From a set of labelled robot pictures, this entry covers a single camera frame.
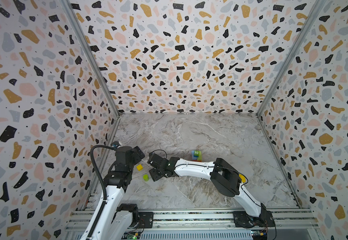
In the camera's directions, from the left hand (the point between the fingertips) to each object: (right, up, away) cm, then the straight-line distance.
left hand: (133, 150), depth 78 cm
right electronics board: (+63, -39, -7) cm, 74 cm away
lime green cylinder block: (+5, -17, +7) cm, 19 cm away
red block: (+35, -8, +14) cm, 39 cm away
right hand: (+7, -14, +8) cm, 17 cm away
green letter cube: (+34, -4, +13) cm, 37 cm away
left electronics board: (+2, -39, -8) cm, 40 cm away
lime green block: (+37, -6, +15) cm, 40 cm away
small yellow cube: (0, -12, +13) cm, 18 cm away
